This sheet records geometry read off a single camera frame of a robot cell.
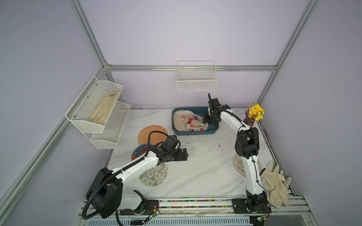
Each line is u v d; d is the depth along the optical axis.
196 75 0.95
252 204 0.65
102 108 0.80
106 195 0.41
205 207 0.75
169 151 0.65
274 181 0.80
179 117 1.11
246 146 0.60
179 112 1.13
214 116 0.78
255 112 0.85
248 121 0.91
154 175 0.84
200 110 1.14
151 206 0.74
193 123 1.08
